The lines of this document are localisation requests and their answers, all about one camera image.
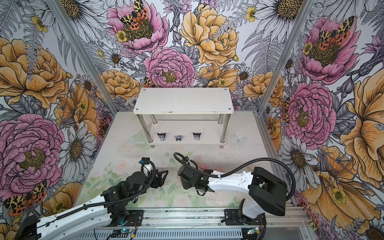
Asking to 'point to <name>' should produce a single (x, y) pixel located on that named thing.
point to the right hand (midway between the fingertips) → (188, 182)
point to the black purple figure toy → (197, 136)
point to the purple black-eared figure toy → (162, 136)
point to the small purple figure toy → (178, 138)
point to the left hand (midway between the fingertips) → (162, 175)
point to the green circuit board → (125, 230)
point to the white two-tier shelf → (184, 116)
